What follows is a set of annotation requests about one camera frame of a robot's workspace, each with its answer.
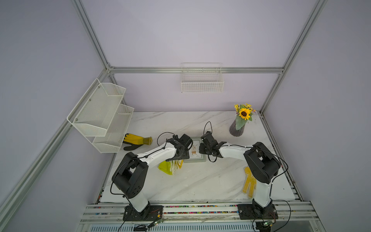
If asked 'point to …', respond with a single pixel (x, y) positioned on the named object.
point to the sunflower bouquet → (244, 113)
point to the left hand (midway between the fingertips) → (177, 157)
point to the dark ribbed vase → (233, 130)
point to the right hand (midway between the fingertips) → (202, 151)
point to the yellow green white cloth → (170, 166)
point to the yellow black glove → (135, 141)
